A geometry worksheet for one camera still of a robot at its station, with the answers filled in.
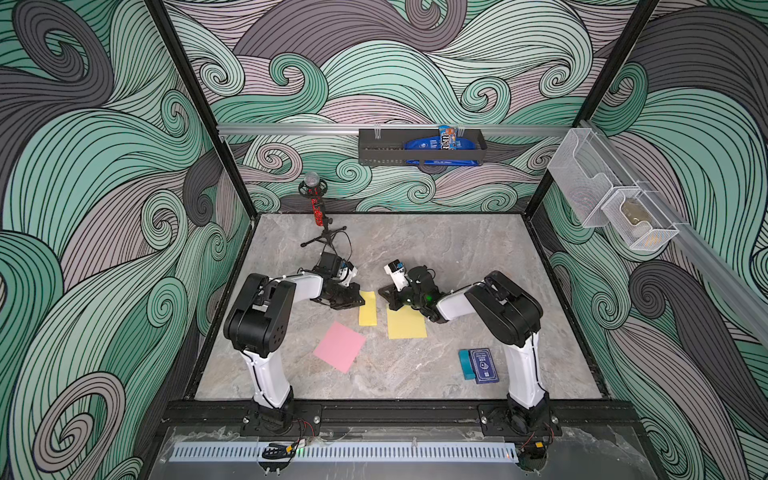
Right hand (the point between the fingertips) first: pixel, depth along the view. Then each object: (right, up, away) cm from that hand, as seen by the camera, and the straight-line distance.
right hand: (382, 290), depth 98 cm
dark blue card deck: (+28, -18, -17) cm, 37 cm away
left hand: (-7, -2, -3) cm, 8 cm away
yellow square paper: (+7, -9, -8) cm, 14 cm away
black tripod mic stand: (-20, +34, 0) cm, 40 cm away
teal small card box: (+24, -19, -15) cm, 34 cm away
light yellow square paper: (-5, -6, -5) cm, 9 cm away
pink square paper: (-13, -15, -12) cm, 23 cm away
